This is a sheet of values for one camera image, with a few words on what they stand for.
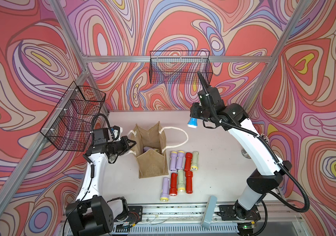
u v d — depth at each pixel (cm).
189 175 83
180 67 96
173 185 81
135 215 72
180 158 91
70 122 78
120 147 70
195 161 89
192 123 68
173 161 89
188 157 90
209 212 73
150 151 72
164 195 77
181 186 79
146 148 93
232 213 73
